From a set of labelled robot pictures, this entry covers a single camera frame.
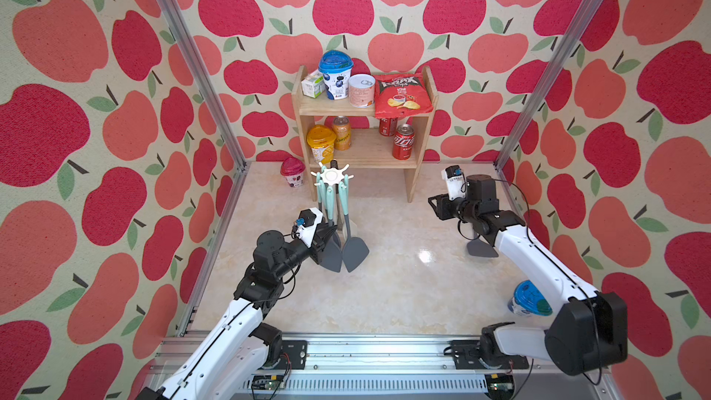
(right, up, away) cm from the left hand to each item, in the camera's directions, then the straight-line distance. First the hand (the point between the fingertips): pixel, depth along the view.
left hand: (335, 231), depth 72 cm
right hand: (+31, +7, +12) cm, 34 cm away
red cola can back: (+17, +33, +25) cm, 45 cm away
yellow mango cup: (-5, +27, +14) cm, 31 cm away
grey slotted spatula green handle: (+5, -7, +11) cm, 14 cm away
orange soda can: (+1, +29, +17) cm, 34 cm away
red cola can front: (+20, +26, +14) cm, 36 cm away
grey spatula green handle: (-1, -9, +6) cm, 11 cm away
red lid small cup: (-19, +18, +33) cm, 42 cm away
